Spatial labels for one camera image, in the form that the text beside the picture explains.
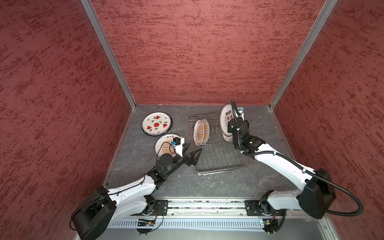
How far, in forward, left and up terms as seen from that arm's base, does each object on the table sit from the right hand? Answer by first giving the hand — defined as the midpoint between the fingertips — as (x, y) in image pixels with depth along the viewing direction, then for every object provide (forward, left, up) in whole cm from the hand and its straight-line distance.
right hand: (234, 120), depth 80 cm
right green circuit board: (-46, -14, -26) cm, 54 cm away
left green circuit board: (-43, +49, -26) cm, 70 cm away
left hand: (-13, +22, -7) cm, 26 cm away
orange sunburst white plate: (+5, +20, -19) cm, 28 cm away
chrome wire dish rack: (-9, +8, -24) cm, 26 cm away
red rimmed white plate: (+9, +2, -5) cm, 11 cm away
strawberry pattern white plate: (+17, +50, -21) cm, 57 cm away
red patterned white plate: (+1, +15, -11) cm, 19 cm away
